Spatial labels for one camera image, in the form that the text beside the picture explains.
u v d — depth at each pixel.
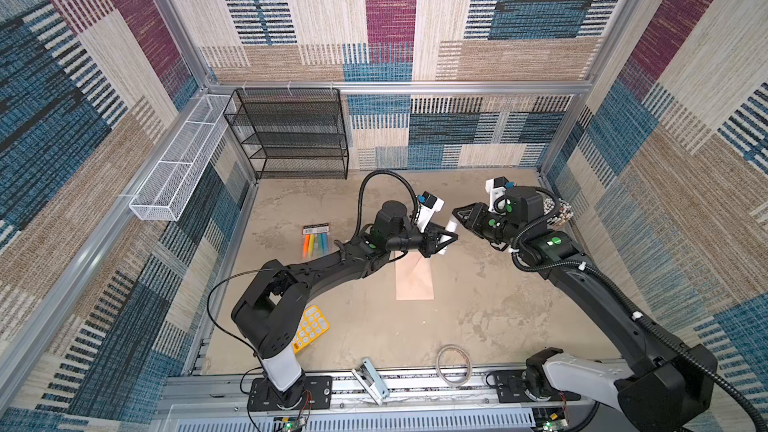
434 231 0.71
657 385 0.38
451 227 0.75
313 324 0.83
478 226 0.66
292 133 1.09
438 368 0.76
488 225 0.65
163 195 0.92
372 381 0.74
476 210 0.66
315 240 1.02
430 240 0.69
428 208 0.70
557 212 0.85
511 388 0.73
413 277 0.93
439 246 0.74
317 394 0.73
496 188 0.69
